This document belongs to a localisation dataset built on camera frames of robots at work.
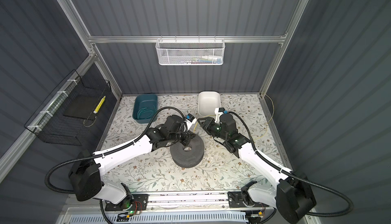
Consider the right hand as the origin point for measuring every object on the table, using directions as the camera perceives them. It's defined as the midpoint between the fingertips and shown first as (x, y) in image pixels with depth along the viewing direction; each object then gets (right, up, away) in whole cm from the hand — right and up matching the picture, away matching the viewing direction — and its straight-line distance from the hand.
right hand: (199, 122), depth 76 cm
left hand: (-2, -7, +3) cm, 8 cm away
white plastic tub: (+7, +13, +37) cm, 40 cm away
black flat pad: (-59, +8, -1) cm, 59 cm away
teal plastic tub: (-38, +13, +40) cm, 57 cm away
